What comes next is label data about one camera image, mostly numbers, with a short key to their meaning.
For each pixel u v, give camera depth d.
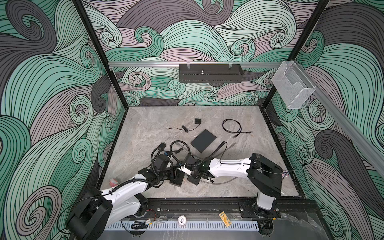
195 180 0.74
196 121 1.10
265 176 0.45
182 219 0.65
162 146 0.95
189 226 0.63
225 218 0.70
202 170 0.62
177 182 0.81
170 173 0.74
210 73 0.95
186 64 0.93
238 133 1.04
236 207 0.74
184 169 0.69
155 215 0.71
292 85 0.79
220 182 0.82
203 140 1.00
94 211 0.40
